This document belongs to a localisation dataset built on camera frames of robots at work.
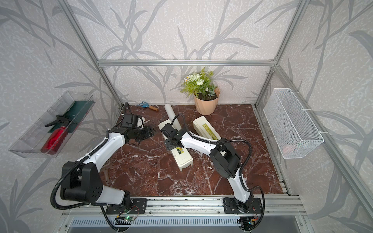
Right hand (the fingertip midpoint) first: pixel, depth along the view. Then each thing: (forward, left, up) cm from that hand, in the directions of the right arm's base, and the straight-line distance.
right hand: (172, 141), depth 91 cm
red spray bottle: (-14, +43, +29) cm, 54 cm away
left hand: (+2, +11, +7) cm, 13 cm away
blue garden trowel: (+39, +28, -6) cm, 48 cm away
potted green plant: (+35, -23, +9) cm, 42 cm away
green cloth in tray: (+1, +46, +26) cm, 53 cm away
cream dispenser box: (+9, -20, +1) cm, 22 cm away
